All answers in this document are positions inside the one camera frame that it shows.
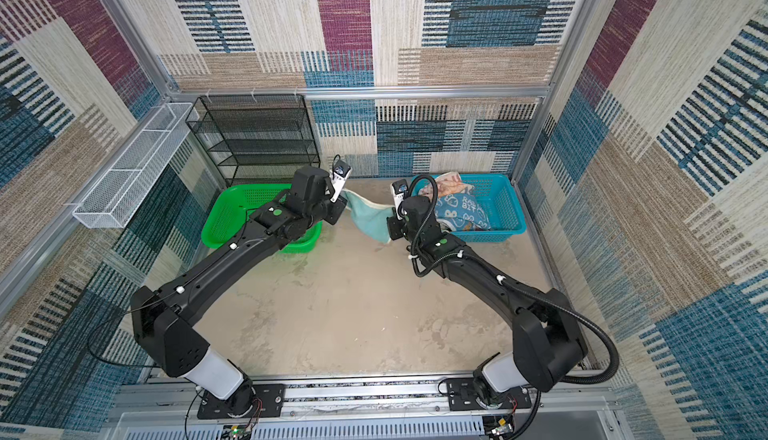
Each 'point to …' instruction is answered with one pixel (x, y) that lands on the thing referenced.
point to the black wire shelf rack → (256, 139)
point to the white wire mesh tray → (112, 203)
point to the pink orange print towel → (449, 183)
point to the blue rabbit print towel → (463, 210)
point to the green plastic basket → (227, 205)
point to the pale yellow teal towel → (371, 219)
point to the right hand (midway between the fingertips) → (396, 212)
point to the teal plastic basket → (500, 198)
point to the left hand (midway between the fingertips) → (337, 188)
